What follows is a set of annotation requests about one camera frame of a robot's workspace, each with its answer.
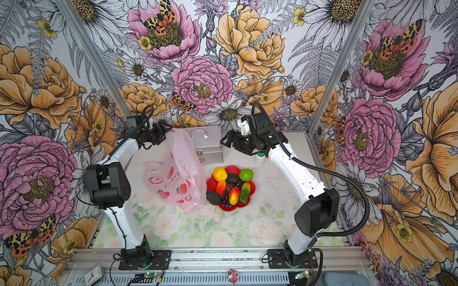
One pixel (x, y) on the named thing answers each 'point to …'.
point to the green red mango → (245, 193)
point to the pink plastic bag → (179, 183)
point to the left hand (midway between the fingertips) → (170, 133)
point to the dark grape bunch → (225, 199)
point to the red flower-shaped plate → (226, 189)
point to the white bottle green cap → (259, 159)
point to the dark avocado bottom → (214, 198)
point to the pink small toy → (232, 276)
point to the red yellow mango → (234, 196)
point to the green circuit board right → (302, 274)
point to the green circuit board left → (149, 274)
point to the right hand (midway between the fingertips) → (227, 148)
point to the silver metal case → (208, 140)
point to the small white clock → (94, 275)
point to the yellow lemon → (220, 174)
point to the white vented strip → (201, 279)
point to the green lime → (246, 174)
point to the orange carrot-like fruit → (220, 187)
